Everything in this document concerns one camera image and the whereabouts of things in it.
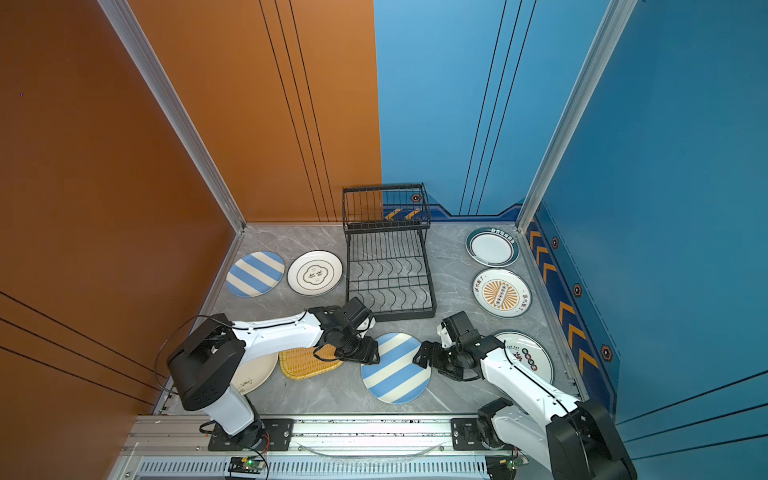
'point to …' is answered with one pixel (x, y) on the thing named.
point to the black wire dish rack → (387, 260)
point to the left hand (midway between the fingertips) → (375, 356)
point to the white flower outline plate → (314, 272)
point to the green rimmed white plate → (492, 246)
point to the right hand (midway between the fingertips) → (425, 365)
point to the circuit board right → (504, 467)
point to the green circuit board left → (246, 465)
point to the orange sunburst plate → (502, 292)
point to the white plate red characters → (530, 352)
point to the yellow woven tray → (300, 363)
